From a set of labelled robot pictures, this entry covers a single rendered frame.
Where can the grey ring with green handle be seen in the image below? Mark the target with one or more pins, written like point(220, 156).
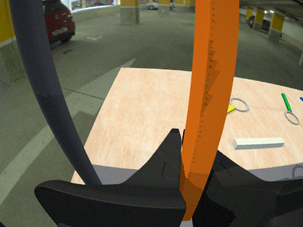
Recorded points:
point(289, 110)

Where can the grey wire loop with yellow handle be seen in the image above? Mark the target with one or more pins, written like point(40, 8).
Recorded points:
point(233, 108)

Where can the white loop with orange handle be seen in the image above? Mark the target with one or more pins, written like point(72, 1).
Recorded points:
point(215, 51)

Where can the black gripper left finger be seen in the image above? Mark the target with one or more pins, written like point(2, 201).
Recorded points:
point(149, 198)

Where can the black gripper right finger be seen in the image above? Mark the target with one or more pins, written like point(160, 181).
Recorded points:
point(234, 197)

